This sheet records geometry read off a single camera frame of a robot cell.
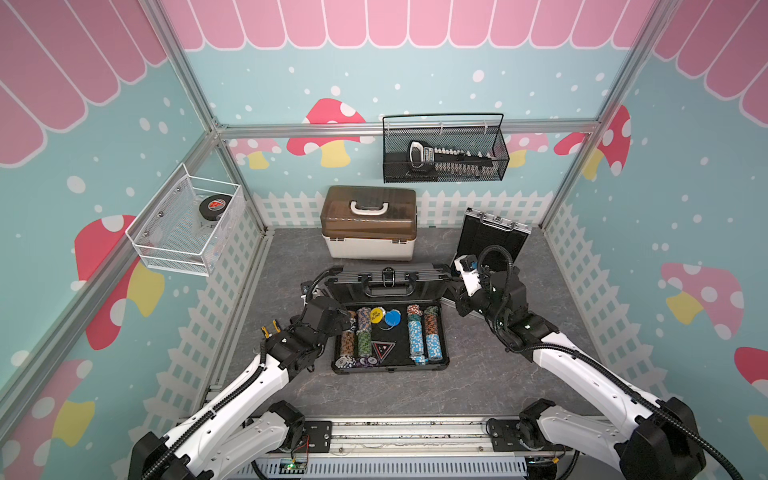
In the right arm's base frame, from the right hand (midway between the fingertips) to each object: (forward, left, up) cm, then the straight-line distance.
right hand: (449, 280), depth 79 cm
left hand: (-6, +33, -7) cm, 34 cm away
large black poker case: (-2, +14, -18) cm, 23 cm away
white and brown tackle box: (+23, +24, 0) cm, 33 cm away
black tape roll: (+16, +63, +14) cm, 66 cm away
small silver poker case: (+20, -13, -2) cm, 24 cm away
